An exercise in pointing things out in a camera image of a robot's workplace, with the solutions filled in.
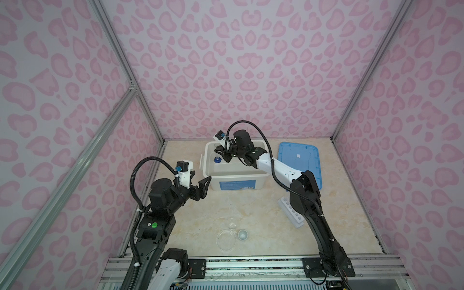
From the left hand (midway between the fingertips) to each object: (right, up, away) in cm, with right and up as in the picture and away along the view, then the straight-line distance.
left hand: (202, 172), depth 69 cm
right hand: (+4, +11, +21) cm, 24 cm away
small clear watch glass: (+11, -27, +17) cm, 33 cm away
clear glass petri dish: (+8, -31, +12) cm, 35 cm away
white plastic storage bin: (+12, -3, +13) cm, 18 cm away
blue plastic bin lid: (+52, +5, +42) cm, 67 cm away
